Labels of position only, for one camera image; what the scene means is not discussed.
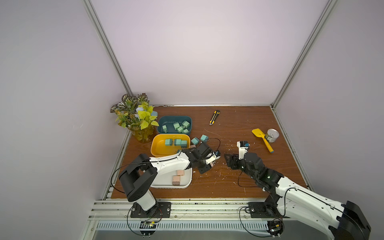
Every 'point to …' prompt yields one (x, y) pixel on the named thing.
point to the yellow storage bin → (158, 147)
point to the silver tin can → (272, 135)
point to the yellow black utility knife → (212, 121)
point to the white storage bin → (181, 179)
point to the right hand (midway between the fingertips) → (228, 152)
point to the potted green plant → (136, 114)
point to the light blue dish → (154, 113)
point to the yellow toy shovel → (258, 133)
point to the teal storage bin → (169, 120)
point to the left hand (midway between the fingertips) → (210, 164)
